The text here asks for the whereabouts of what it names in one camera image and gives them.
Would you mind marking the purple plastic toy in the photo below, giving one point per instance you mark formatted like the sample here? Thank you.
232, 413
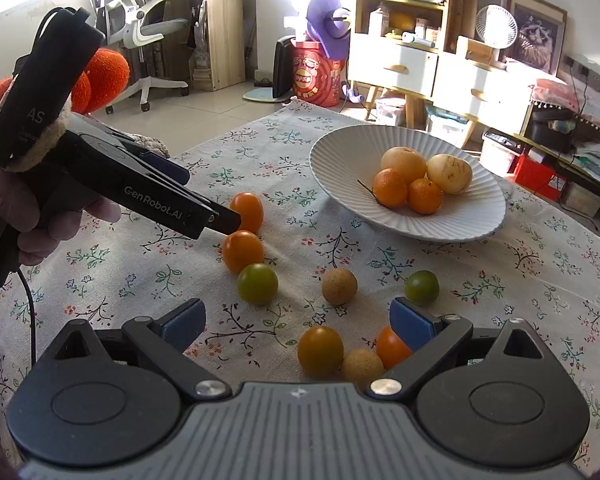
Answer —
327, 20

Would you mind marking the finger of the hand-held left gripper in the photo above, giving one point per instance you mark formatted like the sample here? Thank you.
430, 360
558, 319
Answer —
165, 165
225, 221

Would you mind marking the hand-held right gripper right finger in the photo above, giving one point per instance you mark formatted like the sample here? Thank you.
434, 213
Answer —
410, 325

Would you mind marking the clear storage bin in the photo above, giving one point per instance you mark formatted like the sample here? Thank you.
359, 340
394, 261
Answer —
500, 155
392, 111
447, 126

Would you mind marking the person's left hand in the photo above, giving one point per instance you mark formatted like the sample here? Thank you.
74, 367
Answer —
10, 190

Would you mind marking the white desk fan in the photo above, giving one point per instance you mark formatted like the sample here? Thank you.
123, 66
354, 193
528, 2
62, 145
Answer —
497, 25

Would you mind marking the red gift bucket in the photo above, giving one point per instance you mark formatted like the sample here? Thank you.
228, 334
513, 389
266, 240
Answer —
312, 75

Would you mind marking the long wooden cabinet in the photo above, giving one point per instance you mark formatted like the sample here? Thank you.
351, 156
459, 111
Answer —
595, 176

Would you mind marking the wooden shelf cabinet white drawer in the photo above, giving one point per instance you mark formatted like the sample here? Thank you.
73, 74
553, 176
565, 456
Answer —
395, 67

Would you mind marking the red box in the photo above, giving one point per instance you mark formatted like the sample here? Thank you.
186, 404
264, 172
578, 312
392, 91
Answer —
537, 175

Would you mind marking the grey knitted blanket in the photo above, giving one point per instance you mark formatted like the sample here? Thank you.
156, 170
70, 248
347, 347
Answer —
147, 143

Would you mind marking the white office chair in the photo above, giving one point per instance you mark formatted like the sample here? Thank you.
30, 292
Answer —
145, 10

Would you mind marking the brown longan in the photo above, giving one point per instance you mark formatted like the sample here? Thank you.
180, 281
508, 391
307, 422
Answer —
362, 367
339, 286

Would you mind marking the yellow-green tomato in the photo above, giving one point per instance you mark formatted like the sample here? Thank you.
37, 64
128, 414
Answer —
257, 284

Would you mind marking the small wooden box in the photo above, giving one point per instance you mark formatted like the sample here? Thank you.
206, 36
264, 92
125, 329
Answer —
475, 49

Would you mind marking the framed cat picture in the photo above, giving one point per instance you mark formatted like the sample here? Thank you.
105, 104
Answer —
535, 35

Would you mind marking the wall socket panel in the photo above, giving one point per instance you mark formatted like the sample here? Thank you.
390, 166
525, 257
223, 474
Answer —
592, 77

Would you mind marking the low white drawer cabinet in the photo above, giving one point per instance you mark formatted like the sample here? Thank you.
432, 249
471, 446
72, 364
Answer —
480, 92

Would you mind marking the orange plush toy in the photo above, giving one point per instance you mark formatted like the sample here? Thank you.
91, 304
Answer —
107, 75

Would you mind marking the dark green tomato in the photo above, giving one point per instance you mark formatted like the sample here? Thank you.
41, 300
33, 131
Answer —
422, 287

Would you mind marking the floral tablecloth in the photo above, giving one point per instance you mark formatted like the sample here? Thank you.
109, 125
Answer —
280, 160

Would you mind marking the black pot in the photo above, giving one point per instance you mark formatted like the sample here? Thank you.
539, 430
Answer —
550, 135

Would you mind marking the orange mandarin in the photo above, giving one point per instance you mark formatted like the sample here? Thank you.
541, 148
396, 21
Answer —
391, 188
425, 197

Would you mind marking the black flat device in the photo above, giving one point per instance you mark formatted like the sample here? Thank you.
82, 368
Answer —
282, 67

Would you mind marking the pile of papers and cloth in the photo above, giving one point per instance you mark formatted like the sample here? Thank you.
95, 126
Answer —
597, 157

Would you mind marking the wooden desk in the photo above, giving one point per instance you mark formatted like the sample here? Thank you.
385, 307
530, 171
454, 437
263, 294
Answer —
225, 40

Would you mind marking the pale yellow pepino melon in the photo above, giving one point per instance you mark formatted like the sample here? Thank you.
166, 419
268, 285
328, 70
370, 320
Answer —
450, 172

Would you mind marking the white storage bin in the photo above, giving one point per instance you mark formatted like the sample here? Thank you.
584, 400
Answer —
582, 199

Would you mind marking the yellow pear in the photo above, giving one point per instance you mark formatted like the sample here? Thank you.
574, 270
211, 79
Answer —
402, 162

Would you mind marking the white ribbed plate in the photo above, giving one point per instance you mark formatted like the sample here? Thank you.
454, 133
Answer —
340, 160

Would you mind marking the orange cherry tomato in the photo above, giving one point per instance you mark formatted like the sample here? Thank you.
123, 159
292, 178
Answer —
242, 252
320, 351
390, 350
250, 210

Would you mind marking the pink tasseled cloth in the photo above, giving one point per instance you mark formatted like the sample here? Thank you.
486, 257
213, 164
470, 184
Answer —
555, 92

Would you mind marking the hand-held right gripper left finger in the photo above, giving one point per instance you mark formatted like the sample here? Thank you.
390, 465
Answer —
182, 322

